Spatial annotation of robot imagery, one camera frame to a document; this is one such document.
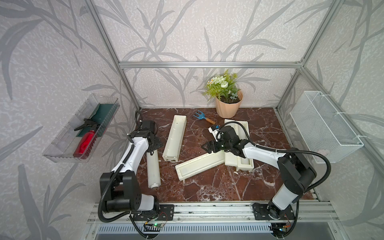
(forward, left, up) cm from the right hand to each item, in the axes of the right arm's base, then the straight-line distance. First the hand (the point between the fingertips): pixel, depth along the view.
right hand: (205, 143), depth 87 cm
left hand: (-2, +31, 0) cm, 32 cm away
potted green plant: (+35, -17, +6) cm, 39 cm away
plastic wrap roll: (-13, +30, -7) cm, 34 cm away
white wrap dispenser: (0, +22, -10) cm, 24 cm away
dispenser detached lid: (-12, +13, -11) cm, 21 cm away
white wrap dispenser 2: (-9, -16, -4) cm, 18 cm away
